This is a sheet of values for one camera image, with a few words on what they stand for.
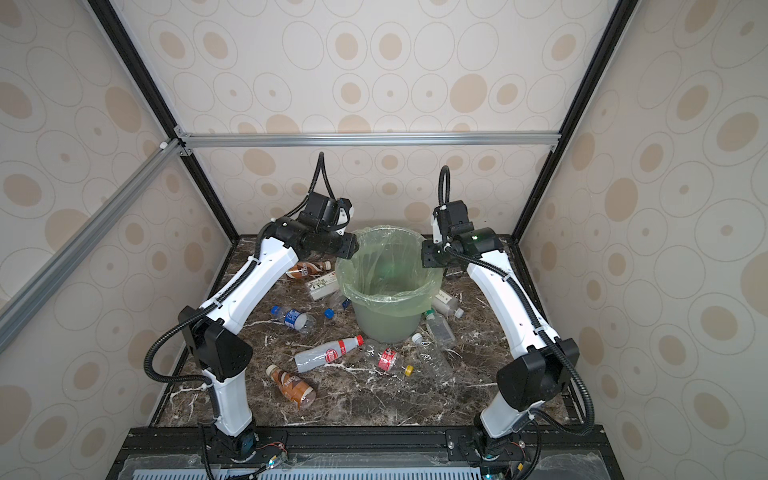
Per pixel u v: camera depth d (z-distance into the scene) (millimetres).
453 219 584
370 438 746
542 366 416
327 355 849
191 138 897
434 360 872
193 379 514
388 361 826
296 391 777
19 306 514
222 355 549
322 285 978
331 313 952
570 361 426
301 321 945
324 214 627
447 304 949
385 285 994
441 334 898
